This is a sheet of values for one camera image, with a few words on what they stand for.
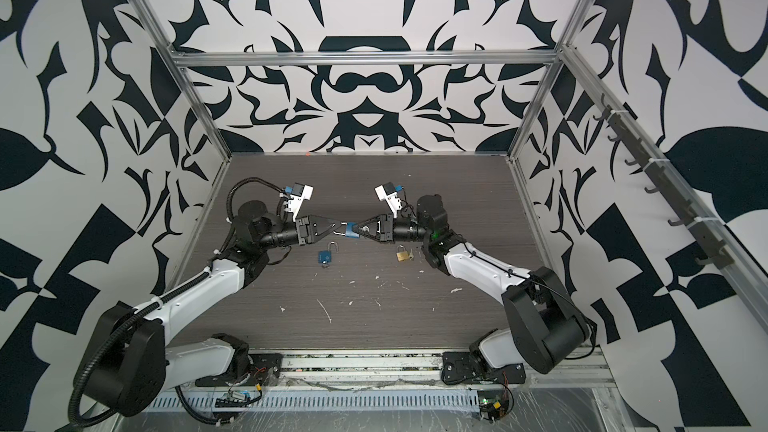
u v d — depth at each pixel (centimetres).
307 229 69
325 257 92
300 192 70
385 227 67
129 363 40
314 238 69
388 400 71
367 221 73
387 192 72
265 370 73
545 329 43
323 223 71
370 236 70
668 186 55
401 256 94
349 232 71
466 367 74
